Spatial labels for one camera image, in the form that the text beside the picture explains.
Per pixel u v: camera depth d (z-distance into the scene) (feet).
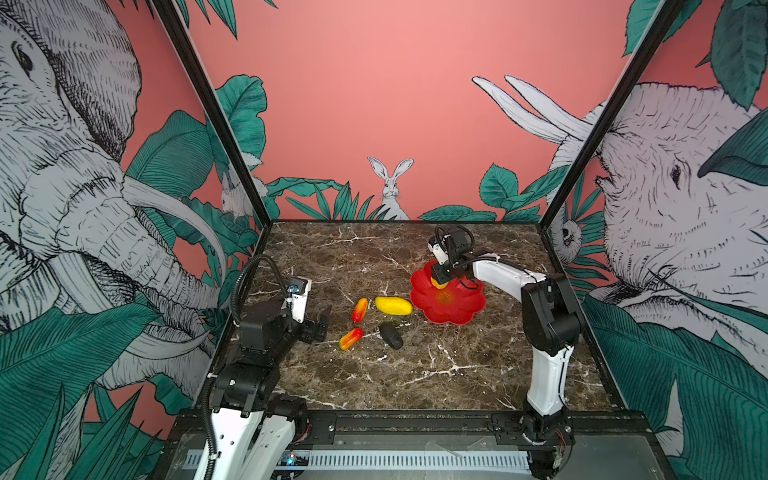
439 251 2.95
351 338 2.87
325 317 2.08
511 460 2.30
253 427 1.48
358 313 3.04
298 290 1.90
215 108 2.82
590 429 2.50
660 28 2.34
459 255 2.53
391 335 2.82
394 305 3.05
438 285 3.09
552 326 1.74
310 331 2.01
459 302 3.22
